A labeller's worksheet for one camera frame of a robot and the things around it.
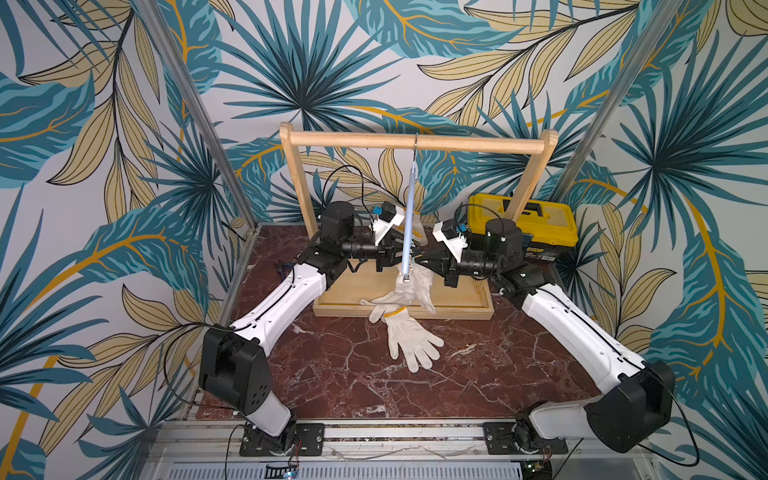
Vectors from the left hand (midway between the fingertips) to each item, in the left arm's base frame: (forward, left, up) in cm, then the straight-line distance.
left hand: (417, 252), depth 68 cm
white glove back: (+4, +8, -31) cm, 33 cm away
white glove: (-2, -1, -13) cm, 13 cm away
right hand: (+1, -1, -2) cm, 3 cm away
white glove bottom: (-7, -3, -34) cm, 35 cm away
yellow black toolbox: (+27, -47, -19) cm, 57 cm away
